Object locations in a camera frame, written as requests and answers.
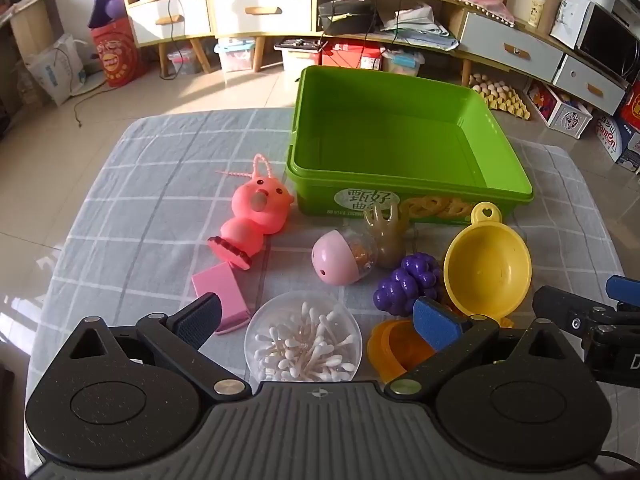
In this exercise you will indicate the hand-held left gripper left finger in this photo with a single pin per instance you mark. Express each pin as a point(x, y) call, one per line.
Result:
point(197, 320)

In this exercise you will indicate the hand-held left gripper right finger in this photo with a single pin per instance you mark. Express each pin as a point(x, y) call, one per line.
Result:
point(440, 322)

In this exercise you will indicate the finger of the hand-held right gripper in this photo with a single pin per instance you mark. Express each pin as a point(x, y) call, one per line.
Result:
point(624, 289)
point(560, 307)

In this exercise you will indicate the pink box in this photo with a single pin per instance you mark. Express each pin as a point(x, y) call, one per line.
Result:
point(220, 285)

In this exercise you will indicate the purple toy grapes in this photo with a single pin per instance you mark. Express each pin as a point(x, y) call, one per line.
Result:
point(405, 285)

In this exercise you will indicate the orange plastic lid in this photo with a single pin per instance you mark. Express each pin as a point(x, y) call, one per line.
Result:
point(395, 350)

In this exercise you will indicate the yellow plastic bowl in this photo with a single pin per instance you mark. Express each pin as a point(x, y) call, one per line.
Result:
point(485, 265)

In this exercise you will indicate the clear cotton swab container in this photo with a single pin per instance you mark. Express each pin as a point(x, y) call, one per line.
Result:
point(300, 345)

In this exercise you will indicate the pink egg capsule toy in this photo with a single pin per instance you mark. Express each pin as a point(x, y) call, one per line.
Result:
point(332, 260)

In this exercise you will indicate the green plastic bin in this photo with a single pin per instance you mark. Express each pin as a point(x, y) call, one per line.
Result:
point(390, 125)

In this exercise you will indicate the brown hand-shaped toy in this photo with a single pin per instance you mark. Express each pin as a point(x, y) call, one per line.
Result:
point(387, 245)

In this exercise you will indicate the pink pig toy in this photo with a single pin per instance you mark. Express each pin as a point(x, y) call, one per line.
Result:
point(260, 205)

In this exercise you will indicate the white blue carton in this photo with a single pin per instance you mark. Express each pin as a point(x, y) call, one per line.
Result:
point(617, 142)

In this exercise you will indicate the grey checked tablecloth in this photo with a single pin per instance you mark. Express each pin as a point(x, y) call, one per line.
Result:
point(165, 170)

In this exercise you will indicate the red carton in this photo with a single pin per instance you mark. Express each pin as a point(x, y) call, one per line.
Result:
point(632, 107)

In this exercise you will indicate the white printed box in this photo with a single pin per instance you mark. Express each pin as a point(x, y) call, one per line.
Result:
point(562, 110)

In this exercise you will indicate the yellow egg tray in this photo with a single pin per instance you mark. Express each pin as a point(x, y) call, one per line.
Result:
point(500, 96)

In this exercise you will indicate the black microwave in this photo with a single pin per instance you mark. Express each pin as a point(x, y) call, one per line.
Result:
point(607, 42)

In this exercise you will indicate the small clear storage box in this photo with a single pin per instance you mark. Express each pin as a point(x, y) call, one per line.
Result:
point(184, 62)

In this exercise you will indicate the clear storage box colourful contents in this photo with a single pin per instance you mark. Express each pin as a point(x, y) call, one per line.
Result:
point(404, 64)

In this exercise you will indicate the low wooden cabinet grey drawers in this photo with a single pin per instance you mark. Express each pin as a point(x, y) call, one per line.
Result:
point(515, 50)

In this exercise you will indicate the clear storage box blue lid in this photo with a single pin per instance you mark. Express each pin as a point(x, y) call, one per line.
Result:
point(235, 56)

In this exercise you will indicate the red gift bag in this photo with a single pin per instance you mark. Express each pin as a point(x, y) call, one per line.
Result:
point(117, 52)

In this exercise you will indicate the red storage box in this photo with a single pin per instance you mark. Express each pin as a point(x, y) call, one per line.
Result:
point(352, 56)

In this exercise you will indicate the clear storage box with tools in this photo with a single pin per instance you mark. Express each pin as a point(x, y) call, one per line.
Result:
point(297, 57)

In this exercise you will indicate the white plastic bag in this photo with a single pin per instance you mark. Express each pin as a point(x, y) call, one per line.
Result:
point(55, 70)

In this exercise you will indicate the pile of papers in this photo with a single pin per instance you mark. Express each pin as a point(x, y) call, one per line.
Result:
point(417, 25)

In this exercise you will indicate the white printed tumbler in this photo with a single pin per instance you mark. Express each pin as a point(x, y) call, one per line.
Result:
point(539, 2)

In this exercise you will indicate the wooden cabinet white drawers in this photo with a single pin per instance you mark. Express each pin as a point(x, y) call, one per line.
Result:
point(230, 10)

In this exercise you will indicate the black bag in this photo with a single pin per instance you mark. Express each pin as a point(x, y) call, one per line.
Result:
point(345, 16)

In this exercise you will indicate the purple plush toy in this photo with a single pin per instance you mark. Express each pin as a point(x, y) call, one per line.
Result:
point(112, 0)

